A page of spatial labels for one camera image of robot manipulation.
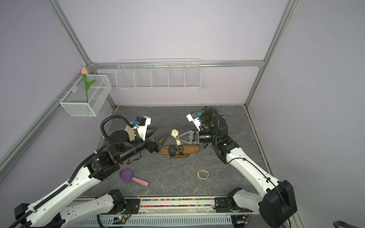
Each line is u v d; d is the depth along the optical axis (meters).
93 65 0.93
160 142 0.56
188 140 0.61
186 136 0.62
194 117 0.62
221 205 0.73
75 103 0.73
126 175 0.82
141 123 0.51
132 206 0.74
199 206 0.75
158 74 0.99
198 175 0.81
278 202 0.39
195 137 0.58
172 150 0.85
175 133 0.63
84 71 0.85
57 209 0.41
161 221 1.57
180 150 0.85
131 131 1.04
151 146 0.54
